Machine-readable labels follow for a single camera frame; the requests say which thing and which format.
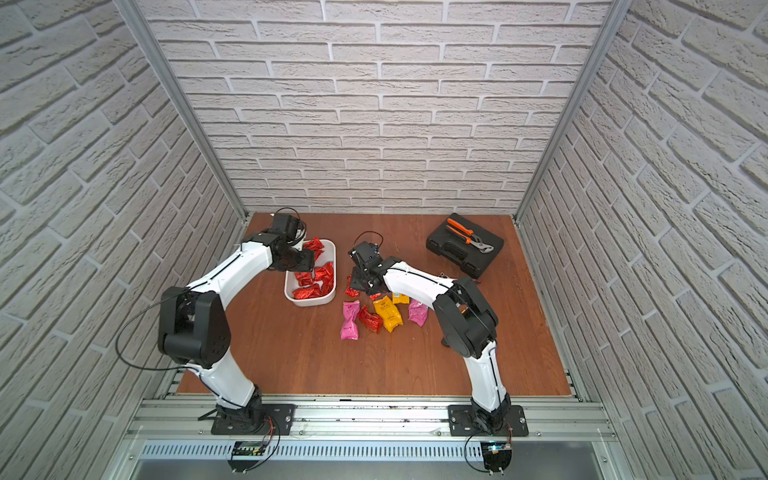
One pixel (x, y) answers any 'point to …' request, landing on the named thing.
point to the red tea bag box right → (304, 278)
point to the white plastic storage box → (325, 250)
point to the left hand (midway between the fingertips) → (301, 252)
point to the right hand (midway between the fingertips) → (350, 278)
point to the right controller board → (496, 454)
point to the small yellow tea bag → (389, 313)
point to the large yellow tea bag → (400, 298)
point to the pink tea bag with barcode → (417, 312)
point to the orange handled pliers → (470, 237)
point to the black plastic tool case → (442, 242)
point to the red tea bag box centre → (324, 274)
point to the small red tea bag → (372, 321)
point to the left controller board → (245, 448)
